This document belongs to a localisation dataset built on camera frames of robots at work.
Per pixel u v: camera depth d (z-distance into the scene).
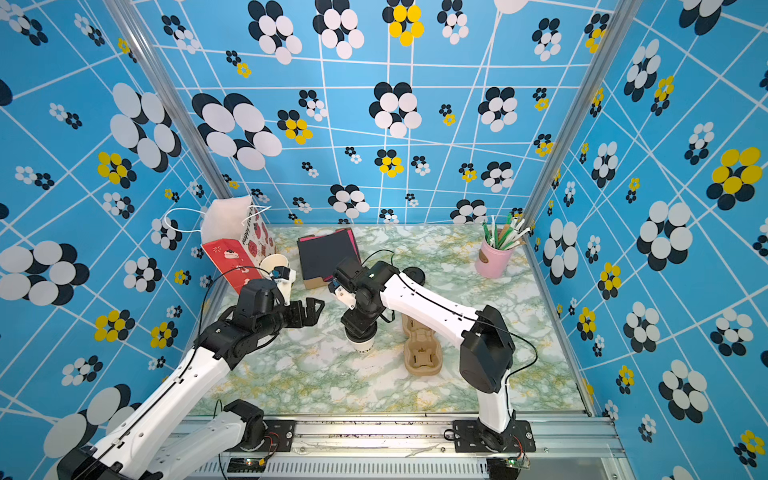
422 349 0.85
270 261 0.94
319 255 1.05
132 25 0.70
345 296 0.73
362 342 0.79
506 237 0.93
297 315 0.67
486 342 0.45
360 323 0.69
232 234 1.02
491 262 0.98
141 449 0.40
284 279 0.68
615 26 0.70
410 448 0.72
